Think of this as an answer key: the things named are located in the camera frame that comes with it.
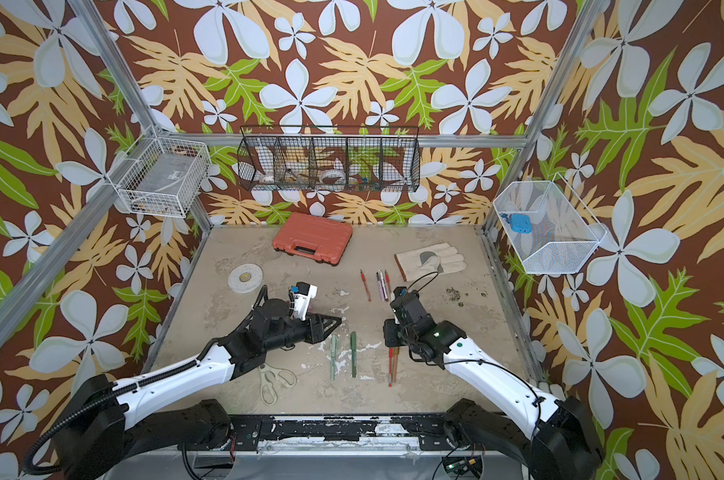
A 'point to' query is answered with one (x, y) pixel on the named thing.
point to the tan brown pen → (395, 362)
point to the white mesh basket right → (549, 233)
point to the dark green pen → (353, 342)
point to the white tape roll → (245, 278)
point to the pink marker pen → (378, 277)
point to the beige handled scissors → (269, 376)
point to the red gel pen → (363, 278)
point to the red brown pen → (390, 367)
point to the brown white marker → (383, 286)
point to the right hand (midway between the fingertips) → (384, 328)
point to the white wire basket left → (161, 177)
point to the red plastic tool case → (319, 238)
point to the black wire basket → (325, 158)
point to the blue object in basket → (519, 223)
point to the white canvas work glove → (439, 258)
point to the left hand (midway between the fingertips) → (337, 317)
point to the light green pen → (333, 355)
